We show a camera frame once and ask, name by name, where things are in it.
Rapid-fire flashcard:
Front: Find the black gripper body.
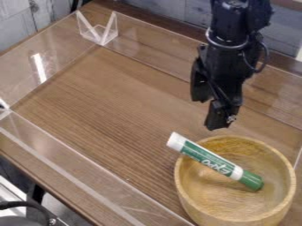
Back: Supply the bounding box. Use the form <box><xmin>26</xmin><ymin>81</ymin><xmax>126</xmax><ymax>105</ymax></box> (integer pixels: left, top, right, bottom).
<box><xmin>198</xmin><ymin>29</ymin><xmax>265</xmax><ymax>107</ymax></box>

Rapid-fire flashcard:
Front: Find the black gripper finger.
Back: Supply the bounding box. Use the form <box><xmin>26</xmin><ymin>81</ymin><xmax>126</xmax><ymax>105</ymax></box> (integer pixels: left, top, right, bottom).
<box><xmin>205</xmin><ymin>100</ymin><xmax>240</xmax><ymax>131</ymax></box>
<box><xmin>190</xmin><ymin>57</ymin><xmax>213</xmax><ymax>102</ymax></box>

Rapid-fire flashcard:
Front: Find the green white Expo marker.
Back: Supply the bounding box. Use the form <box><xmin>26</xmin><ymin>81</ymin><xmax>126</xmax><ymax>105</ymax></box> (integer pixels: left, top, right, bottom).
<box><xmin>166</xmin><ymin>132</ymin><xmax>265</xmax><ymax>191</ymax></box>

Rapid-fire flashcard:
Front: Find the brown wooden bowl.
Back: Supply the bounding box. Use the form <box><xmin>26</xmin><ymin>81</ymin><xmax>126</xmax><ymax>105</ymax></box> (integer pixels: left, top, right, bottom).
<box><xmin>175</xmin><ymin>135</ymin><xmax>297</xmax><ymax>226</ymax></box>

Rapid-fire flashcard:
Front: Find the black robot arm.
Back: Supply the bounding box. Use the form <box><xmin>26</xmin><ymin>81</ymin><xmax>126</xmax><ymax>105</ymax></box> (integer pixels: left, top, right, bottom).
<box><xmin>190</xmin><ymin>0</ymin><xmax>274</xmax><ymax>131</ymax></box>

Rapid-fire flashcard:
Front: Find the clear acrylic corner bracket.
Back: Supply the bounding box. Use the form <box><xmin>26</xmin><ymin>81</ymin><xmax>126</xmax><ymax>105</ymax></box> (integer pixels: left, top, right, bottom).
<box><xmin>75</xmin><ymin>11</ymin><xmax>118</xmax><ymax>46</ymax></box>

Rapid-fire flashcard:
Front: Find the black metal table bracket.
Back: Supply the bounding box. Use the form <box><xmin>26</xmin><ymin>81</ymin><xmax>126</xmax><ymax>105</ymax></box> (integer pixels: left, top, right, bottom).
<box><xmin>26</xmin><ymin>184</ymin><xmax>70</xmax><ymax>226</ymax></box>

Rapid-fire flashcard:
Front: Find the black cable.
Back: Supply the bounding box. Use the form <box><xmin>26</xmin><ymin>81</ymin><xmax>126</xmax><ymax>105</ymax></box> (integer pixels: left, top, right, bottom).
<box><xmin>0</xmin><ymin>200</ymin><xmax>52</xmax><ymax>226</ymax></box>

